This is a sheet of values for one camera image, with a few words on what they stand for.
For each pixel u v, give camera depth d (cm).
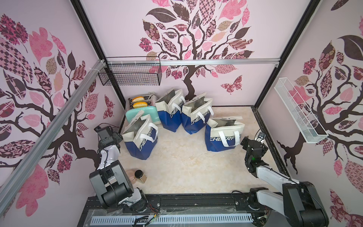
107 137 66
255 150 66
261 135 73
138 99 100
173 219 70
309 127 74
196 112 86
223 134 78
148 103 99
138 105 95
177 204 75
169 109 88
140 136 75
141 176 75
